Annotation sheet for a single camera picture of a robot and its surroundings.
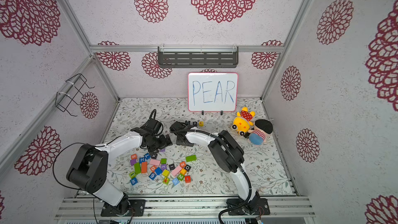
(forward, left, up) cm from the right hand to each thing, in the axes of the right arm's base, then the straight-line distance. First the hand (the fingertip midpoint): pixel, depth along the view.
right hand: (181, 140), depth 97 cm
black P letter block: (+12, -8, 0) cm, 15 cm away
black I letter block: (-17, +4, 0) cm, 18 cm away
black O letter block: (-17, -5, 0) cm, 18 cm away
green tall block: (-17, +24, -2) cm, 29 cm away
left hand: (-7, +7, +3) cm, 10 cm away
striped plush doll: (+2, -48, +5) cm, 48 cm away
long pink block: (-19, +1, 0) cm, 19 cm away
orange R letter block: (-15, -2, -1) cm, 16 cm away
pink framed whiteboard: (+31, -20, +12) cm, 39 cm away
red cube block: (-23, -6, 0) cm, 24 cm away
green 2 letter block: (-22, -2, 0) cm, 22 cm away
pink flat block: (-14, +13, -1) cm, 20 cm away
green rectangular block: (-11, -7, -1) cm, 13 cm away
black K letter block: (-11, +15, 0) cm, 18 cm away
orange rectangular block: (-17, +20, -1) cm, 26 cm away
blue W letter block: (-25, +23, 0) cm, 34 cm away
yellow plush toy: (+11, -38, +5) cm, 40 cm away
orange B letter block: (-19, -3, 0) cm, 20 cm away
